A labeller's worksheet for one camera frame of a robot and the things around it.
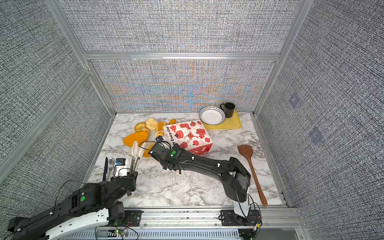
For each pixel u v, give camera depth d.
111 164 0.92
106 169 0.90
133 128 1.09
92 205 0.46
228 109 1.13
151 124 1.08
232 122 1.14
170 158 0.55
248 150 0.98
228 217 0.73
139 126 1.07
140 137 0.97
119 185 0.49
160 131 1.04
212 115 1.18
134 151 0.76
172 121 1.07
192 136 0.91
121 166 0.60
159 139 0.70
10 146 0.55
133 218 0.73
